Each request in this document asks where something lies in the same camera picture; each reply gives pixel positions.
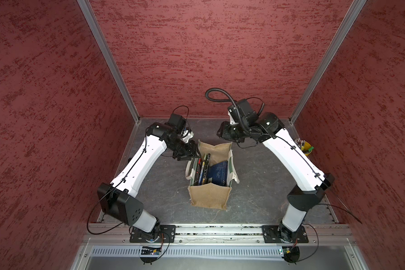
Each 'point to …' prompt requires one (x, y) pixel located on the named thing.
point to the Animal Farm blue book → (201, 177)
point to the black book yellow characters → (205, 176)
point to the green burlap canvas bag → (211, 195)
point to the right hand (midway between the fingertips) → (220, 138)
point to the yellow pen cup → (306, 148)
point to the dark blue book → (219, 173)
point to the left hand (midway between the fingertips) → (194, 160)
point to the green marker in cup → (311, 148)
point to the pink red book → (198, 172)
